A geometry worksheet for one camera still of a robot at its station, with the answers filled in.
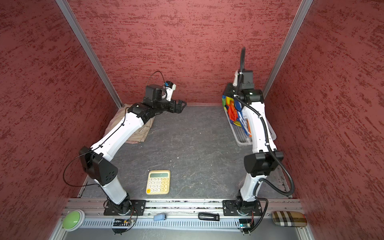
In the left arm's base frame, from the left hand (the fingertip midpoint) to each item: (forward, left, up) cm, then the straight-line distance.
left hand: (178, 104), depth 79 cm
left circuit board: (-51, +26, -33) cm, 66 cm away
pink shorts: (+7, +48, -25) cm, 55 cm away
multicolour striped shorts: (-6, -32, -1) cm, 32 cm away
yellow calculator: (-32, +11, -29) cm, 45 cm away
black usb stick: (-48, -17, -29) cm, 58 cm away
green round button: (-50, +49, -30) cm, 76 cm away
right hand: (+5, -25, +6) cm, 26 cm away
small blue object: (-48, +7, -30) cm, 57 cm away
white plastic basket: (-8, -37, -20) cm, 43 cm away
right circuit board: (-50, -34, -31) cm, 68 cm away
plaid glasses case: (-49, -55, -27) cm, 78 cm away
